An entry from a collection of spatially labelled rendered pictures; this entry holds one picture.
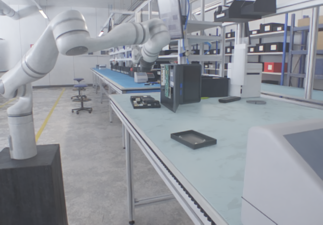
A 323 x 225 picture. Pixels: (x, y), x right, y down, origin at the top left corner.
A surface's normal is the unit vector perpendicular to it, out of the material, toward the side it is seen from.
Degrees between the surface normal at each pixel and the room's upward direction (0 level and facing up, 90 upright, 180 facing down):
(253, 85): 90
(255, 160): 90
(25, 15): 90
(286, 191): 90
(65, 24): 74
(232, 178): 0
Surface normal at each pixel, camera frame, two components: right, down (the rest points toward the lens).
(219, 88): 0.32, 0.17
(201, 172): 0.00, -0.98
